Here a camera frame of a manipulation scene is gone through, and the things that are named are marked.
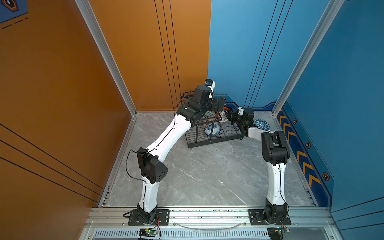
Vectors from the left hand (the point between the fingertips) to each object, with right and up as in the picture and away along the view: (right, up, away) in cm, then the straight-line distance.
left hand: (217, 97), depth 77 cm
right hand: (+7, -4, +24) cm, 25 cm away
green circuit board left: (-34, -66, -6) cm, 74 cm away
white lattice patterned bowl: (+7, -8, +23) cm, 25 cm away
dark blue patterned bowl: (+37, -14, +32) cm, 50 cm away
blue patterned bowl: (+3, -18, +28) cm, 34 cm away
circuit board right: (+27, -66, -6) cm, 72 cm away
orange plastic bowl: (+10, -2, +33) cm, 35 cm away
